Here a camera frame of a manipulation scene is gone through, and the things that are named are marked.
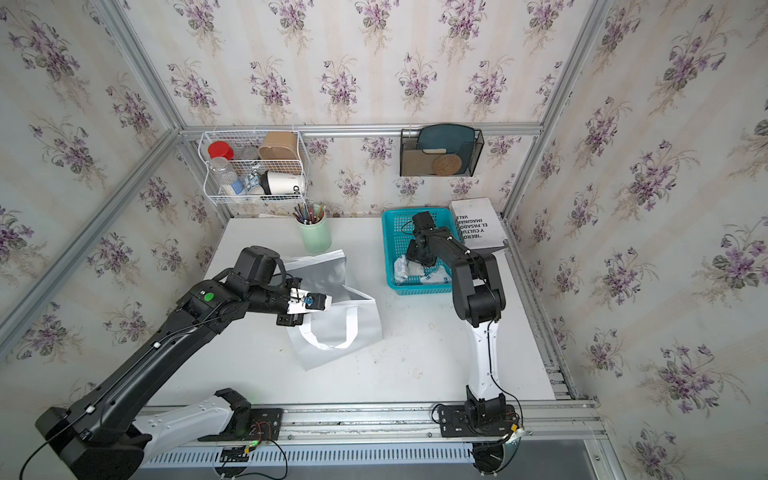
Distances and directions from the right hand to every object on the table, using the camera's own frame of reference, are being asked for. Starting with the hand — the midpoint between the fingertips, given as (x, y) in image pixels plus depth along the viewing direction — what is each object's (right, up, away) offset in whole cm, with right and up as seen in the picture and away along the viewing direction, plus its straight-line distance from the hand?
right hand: (418, 256), depth 105 cm
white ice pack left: (+7, -6, -7) cm, 11 cm away
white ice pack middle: (-5, -4, -8) cm, 10 cm away
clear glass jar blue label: (-61, +25, -15) cm, 68 cm away
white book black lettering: (+23, +12, +2) cm, 26 cm away
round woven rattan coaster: (+9, +31, -8) cm, 33 cm away
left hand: (-25, -9, -37) cm, 46 cm away
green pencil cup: (-36, +11, -7) cm, 38 cm away
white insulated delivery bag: (-19, -12, -41) cm, 47 cm away
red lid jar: (-63, +34, -14) cm, 73 cm away
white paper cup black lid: (-45, +24, -12) cm, 52 cm away
